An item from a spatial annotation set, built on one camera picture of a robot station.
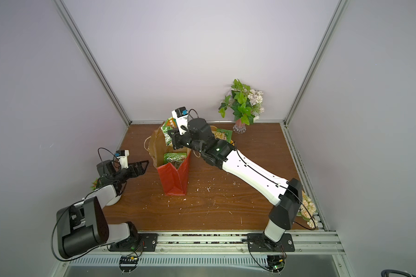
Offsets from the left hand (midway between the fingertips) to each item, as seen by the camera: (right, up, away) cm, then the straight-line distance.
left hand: (141, 161), depth 89 cm
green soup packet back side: (+17, +1, +6) cm, 18 cm away
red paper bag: (+19, -8, -7) cm, 22 cm away
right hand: (+22, +18, -23) cm, 37 cm away
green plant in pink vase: (+54, +29, -5) cm, 62 cm away
